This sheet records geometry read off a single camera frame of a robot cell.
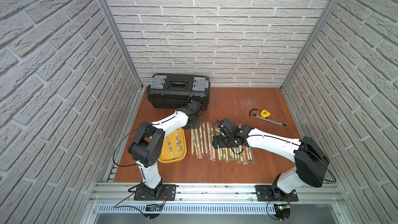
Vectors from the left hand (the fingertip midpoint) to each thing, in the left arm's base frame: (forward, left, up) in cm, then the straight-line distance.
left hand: (195, 122), depth 93 cm
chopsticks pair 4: (-20, -28, -5) cm, 35 cm away
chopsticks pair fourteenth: (-14, +2, -5) cm, 15 cm away
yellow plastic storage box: (-23, +12, -1) cm, 26 cm away
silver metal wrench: (0, -57, -3) cm, 57 cm away
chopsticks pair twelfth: (-9, -4, -6) cm, 11 cm away
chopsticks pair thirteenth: (-11, -1, -5) cm, 12 cm away
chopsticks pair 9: (-18, -15, -5) cm, 24 cm away
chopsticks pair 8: (-18, -19, -5) cm, 26 cm away
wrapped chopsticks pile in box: (-13, +13, -6) cm, 19 cm away
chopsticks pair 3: (-21, -31, -5) cm, 38 cm away
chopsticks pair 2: (-16, -11, -5) cm, 20 cm away
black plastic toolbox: (+17, +13, +11) cm, 24 cm away
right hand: (-14, -15, 0) cm, 20 cm away
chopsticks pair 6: (-20, -23, -5) cm, 31 cm away
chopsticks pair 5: (-20, -26, -5) cm, 33 cm away
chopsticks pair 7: (-19, -21, -4) cm, 28 cm away
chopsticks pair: (-17, -9, -6) cm, 20 cm away
